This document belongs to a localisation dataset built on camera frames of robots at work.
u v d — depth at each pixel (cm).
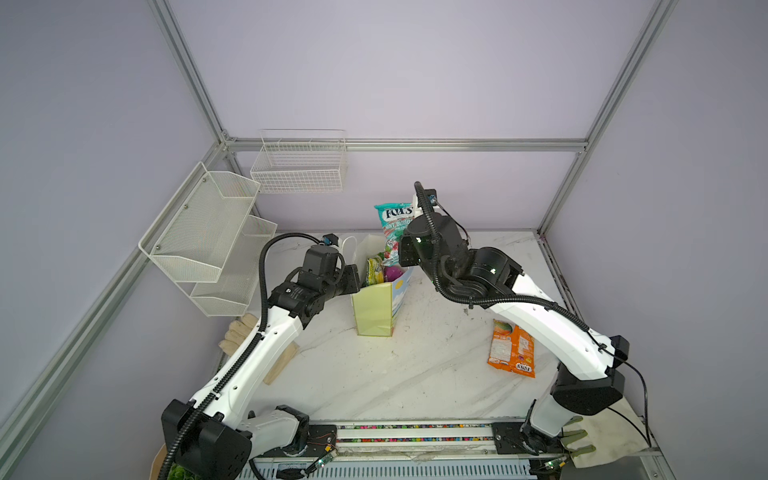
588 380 42
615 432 76
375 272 80
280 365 86
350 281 67
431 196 50
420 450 73
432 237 41
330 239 67
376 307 82
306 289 55
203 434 37
